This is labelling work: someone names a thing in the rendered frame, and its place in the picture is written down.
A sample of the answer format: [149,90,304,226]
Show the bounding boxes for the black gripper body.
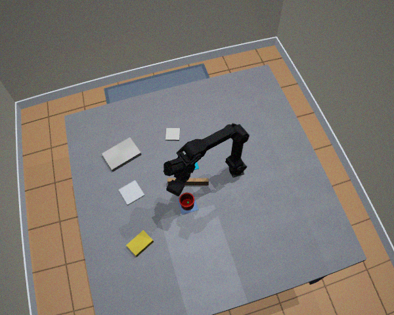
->
[166,166,195,196]

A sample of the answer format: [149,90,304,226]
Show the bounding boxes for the dark red cup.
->
[179,193,194,211]

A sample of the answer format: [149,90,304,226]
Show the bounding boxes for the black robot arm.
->
[163,123,250,178]

